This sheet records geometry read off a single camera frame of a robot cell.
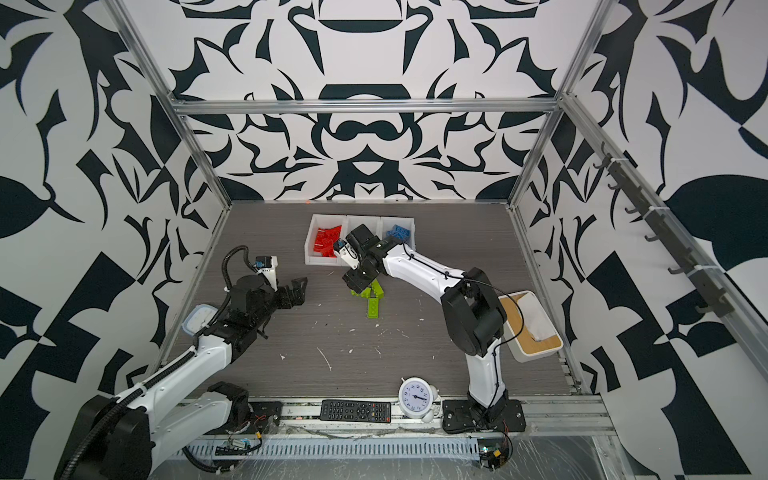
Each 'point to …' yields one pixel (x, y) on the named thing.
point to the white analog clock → (416, 397)
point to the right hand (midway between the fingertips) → (356, 273)
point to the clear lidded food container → (198, 318)
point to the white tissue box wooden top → (530, 332)
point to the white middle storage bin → (373, 223)
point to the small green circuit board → (493, 452)
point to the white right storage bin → (387, 223)
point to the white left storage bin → (312, 257)
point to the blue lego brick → (399, 231)
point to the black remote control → (355, 411)
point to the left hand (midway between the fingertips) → (291, 275)
